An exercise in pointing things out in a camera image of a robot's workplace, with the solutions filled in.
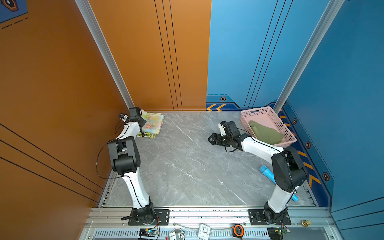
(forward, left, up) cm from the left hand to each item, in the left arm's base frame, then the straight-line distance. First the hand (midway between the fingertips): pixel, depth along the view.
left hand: (136, 122), depth 101 cm
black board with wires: (-59, -80, -11) cm, 100 cm away
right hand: (-13, -52, -1) cm, 53 cm away
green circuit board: (-60, -19, -11) cm, 64 cm away
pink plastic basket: (+15, -96, -9) cm, 98 cm away
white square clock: (-59, -45, -8) cm, 75 cm away
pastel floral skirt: (+6, -9, -6) cm, 13 cm away
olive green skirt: (-6, -90, -5) cm, 90 cm away
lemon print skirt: (-3, -5, -9) cm, 11 cm away
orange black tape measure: (-59, -61, -6) cm, 85 cm away
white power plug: (-61, -32, -2) cm, 69 cm away
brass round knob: (-55, -94, -7) cm, 109 cm away
